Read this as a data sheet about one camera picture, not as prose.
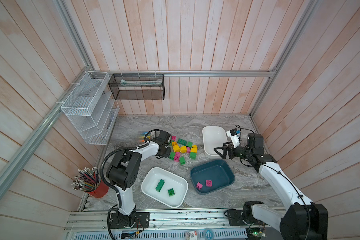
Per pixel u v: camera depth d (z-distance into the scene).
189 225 0.73
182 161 0.93
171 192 0.80
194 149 0.99
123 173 0.50
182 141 1.03
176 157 0.95
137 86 1.04
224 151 0.71
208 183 0.84
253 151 0.63
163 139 0.78
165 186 0.84
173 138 1.04
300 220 0.39
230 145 0.71
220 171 0.90
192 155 0.97
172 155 0.95
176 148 0.98
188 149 0.98
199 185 0.82
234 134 0.70
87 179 0.74
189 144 1.02
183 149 0.98
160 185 0.82
